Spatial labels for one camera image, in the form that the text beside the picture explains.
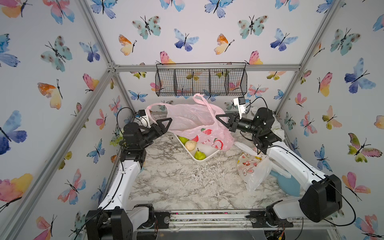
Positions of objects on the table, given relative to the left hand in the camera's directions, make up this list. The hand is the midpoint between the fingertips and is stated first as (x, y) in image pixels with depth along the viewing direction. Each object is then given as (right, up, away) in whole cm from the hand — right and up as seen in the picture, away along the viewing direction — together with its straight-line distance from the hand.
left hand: (170, 120), depth 72 cm
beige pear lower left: (+8, -15, +23) cm, 28 cm away
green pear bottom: (+14, -20, +18) cm, 30 cm away
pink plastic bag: (+14, -1, +9) cm, 16 cm away
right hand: (+22, +2, -6) cm, 23 cm away
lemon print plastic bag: (+64, -4, +26) cm, 70 cm away
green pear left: (+4, -12, +24) cm, 27 cm away
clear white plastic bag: (+43, -25, +6) cm, 50 cm away
